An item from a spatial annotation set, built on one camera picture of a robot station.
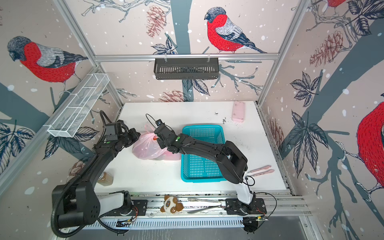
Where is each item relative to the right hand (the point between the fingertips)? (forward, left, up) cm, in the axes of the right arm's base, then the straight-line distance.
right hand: (161, 137), depth 86 cm
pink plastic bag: (-6, +8, -1) cm, 10 cm away
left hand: (+1, +13, +3) cm, 13 cm away
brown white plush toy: (-33, -9, -11) cm, 36 cm away
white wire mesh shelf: (-5, +42, +19) cm, 46 cm away
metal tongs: (-32, -26, -15) cm, 44 cm away
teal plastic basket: (-13, -21, -14) cm, 29 cm away
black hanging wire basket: (+48, -12, +16) cm, 52 cm away
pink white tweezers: (-11, -61, -14) cm, 63 cm away
